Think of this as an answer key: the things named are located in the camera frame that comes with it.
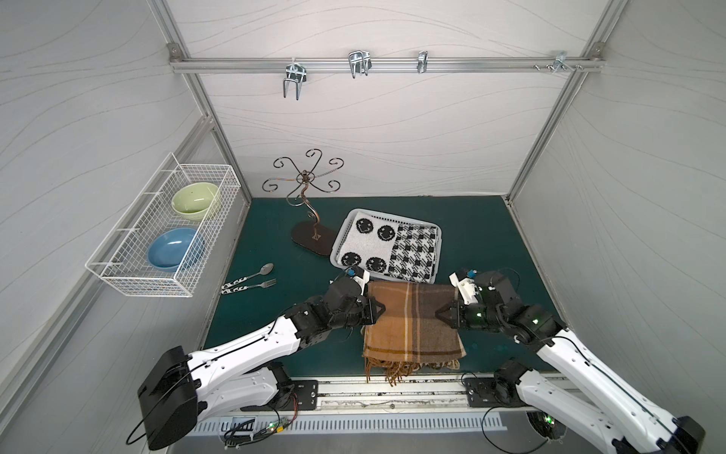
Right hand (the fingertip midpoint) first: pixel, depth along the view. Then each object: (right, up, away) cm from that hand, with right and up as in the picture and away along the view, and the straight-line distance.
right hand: (437, 312), depth 74 cm
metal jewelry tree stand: (-41, +19, +31) cm, 54 cm away
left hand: (-13, +1, 0) cm, 13 cm away
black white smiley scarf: (-8, +15, +14) cm, 22 cm away
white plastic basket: (-28, +21, +24) cm, 43 cm away
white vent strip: (-20, -27, -3) cm, 34 cm away
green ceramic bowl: (-65, +30, -1) cm, 72 cm away
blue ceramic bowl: (-65, +17, -8) cm, 67 cm away
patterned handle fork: (-55, +3, +21) cm, 59 cm away
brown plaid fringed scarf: (-8, -5, -2) cm, 9 cm away
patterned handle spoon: (-55, +7, +24) cm, 61 cm away
